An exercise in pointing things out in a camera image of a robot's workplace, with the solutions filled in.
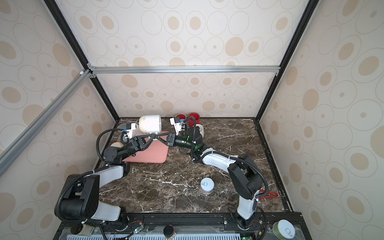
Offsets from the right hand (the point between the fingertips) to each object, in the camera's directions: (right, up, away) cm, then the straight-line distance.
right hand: (156, 139), depth 71 cm
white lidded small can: (+25, -25, +10) cm, 37 cm away
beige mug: (-31, -4, +23) cm, 39 cm away
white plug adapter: (-31, -38, -7) cm, 50 cm away
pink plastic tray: (-7, -10, +29) cm, 32 cm away
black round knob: (+7, -39, -7) cm, 40 cm away
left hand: (+1, 0, -2) cm, 2 cm away
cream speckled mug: (-2, +7, -2) cm, 8 cm away
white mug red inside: (+8, +16, +43) cm, 47 cm away
